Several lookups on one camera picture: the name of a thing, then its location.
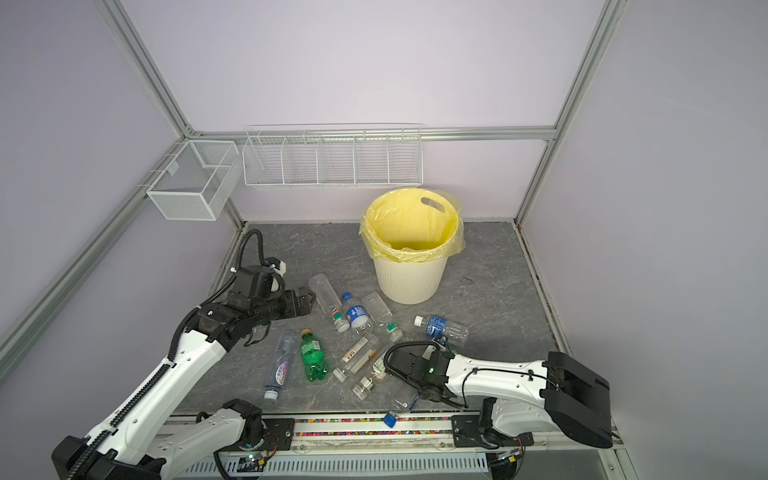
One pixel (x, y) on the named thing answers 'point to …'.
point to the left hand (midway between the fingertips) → (299, 302)
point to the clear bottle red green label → (327, 301)
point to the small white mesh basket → (195, 183)
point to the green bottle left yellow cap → (313, 356)
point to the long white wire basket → (332, 155)
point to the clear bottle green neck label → (381, 315)
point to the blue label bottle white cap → (437, 325)
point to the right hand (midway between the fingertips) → (409, 375)
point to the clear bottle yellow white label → (357, 357)
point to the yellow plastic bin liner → (412, 224)
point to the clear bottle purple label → (279, 369)
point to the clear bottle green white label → (366, 383)
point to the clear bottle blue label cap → (356, 313)
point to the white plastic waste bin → (411, 282)
